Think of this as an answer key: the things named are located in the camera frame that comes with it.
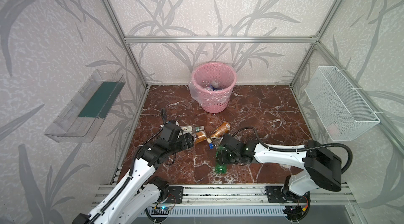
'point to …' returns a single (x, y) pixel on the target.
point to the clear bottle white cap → (214, 84)
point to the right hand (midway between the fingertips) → (218, 155)
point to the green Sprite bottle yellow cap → (220, 168)
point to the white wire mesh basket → (344, 112)
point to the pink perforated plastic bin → (221, 109)
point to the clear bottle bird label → (193, 129)
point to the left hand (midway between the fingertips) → (190, 136)
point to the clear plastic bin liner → (200, 82)
